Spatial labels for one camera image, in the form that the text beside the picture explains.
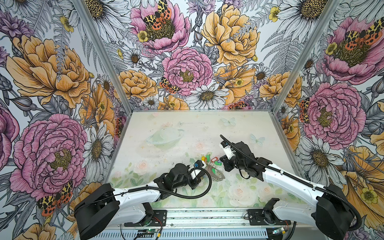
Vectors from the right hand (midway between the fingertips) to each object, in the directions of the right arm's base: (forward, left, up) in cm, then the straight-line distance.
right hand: (222, 163), depth 82 cm
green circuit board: (-28, +36, -9) cm, 46 cm away
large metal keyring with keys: (+2, +5, -11) cm, 12 cm away
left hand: (-5, +11, -2) cm, 12 cm away
